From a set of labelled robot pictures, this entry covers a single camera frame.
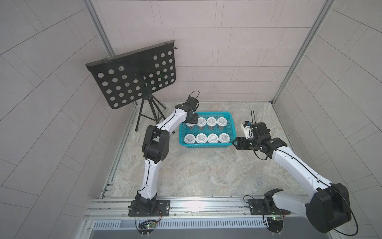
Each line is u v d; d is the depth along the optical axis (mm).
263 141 607
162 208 708
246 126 733
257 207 714
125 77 656
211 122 970
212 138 892
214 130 1018
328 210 384
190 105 771
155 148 548
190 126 960
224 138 889
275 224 680
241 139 710
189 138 889
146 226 645
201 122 970
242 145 707
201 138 888
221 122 967
